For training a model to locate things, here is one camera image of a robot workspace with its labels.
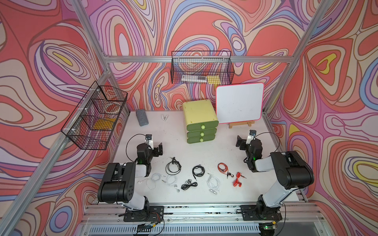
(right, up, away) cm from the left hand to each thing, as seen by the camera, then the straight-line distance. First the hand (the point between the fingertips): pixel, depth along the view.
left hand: (155, 143), depth 94 cm
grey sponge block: (-15, +18, +19) cm, 30 cm away
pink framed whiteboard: (+56, +27, +8) cm, 62 cm away
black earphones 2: (+28, -16, -6) cm, 33 cm away
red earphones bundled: (+49, -21, -12) cm, 54 cm away
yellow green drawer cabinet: (+29, +14, -8) cm, 33 cm away
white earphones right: (+37, -22, -10) cm, 44 cm away
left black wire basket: (-27, +12, -21) cm, 37 cm away
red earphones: (+43, -15, -5) cm, 46 cm away
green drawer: (+31, +11, -8) cm, 34 cm away
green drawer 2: (+29, +7, -2) cm, 30 cm away
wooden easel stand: (+65, +13, +12) cm, 68 cm away
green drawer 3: (+30, +2, +4) cm, 30 cm away
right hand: (+60, +2, +2) cm, 60 cm away
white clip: (+2, +17, +19) cm, 25 cm away
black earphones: (+13, -15, -4) cm, 20 cm away
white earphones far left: (+5, -19, -7) cm, 21 cm away
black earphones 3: (+22, -22, -11) cm, 33 cm away
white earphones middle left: (+12, -20, -9) cm, 25 cm away
